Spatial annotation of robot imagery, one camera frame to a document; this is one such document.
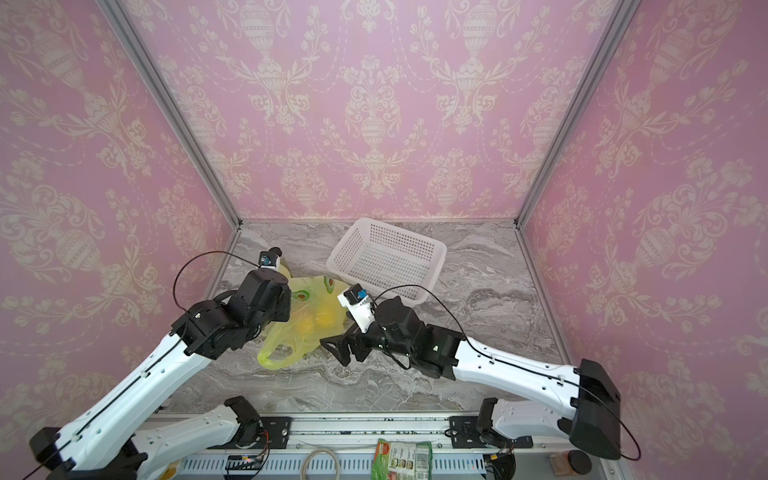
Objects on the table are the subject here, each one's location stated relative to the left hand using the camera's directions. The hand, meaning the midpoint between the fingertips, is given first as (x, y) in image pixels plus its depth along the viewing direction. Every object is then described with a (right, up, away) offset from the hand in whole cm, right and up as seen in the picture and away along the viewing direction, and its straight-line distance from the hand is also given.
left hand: (282, 295), depth 71 cm
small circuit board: (-11, -41, +2) cm, 43 cm away
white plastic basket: (+24, +6, +38) cm, 45 cm away
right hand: (+14, -7, -5) cm, 16 cm away
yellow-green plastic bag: (+3, -9, +20) cm, 22 cm away
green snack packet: (+29, -38, -3) cm, 47 cm away
